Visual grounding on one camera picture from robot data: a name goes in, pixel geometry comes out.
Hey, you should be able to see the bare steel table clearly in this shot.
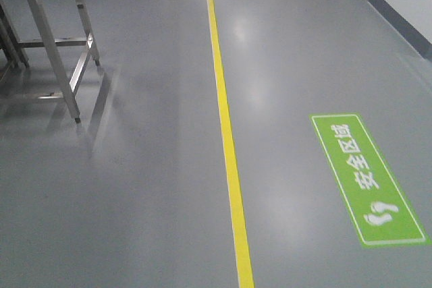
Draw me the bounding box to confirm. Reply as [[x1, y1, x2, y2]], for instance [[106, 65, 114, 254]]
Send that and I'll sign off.
[[0, 0, 102, 124]]

